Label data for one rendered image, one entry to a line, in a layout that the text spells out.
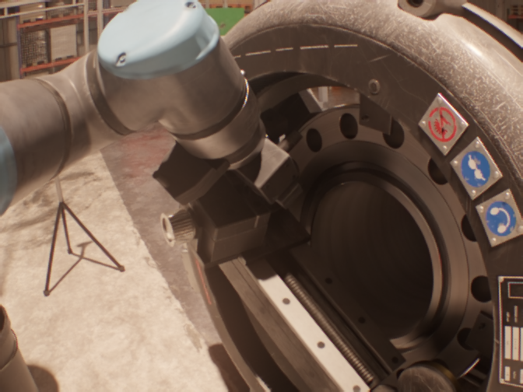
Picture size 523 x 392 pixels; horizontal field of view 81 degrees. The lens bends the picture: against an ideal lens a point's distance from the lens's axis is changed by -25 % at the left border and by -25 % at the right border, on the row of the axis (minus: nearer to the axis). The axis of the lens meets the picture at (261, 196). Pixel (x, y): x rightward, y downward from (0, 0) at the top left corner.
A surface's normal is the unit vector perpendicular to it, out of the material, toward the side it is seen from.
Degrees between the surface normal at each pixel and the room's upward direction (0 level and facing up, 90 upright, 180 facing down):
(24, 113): 65
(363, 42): 90
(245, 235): 115
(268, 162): 49
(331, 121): 90
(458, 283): 90
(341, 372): 25
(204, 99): 124
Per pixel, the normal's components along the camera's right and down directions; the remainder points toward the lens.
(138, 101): 0.15, 0.75
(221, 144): 0.26, 0.87
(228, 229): 0.54, 0.64
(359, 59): -0.82, 0.23
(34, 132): 0.99, -0.11
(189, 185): -0.29, -0.35
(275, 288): 0.20, -0.73
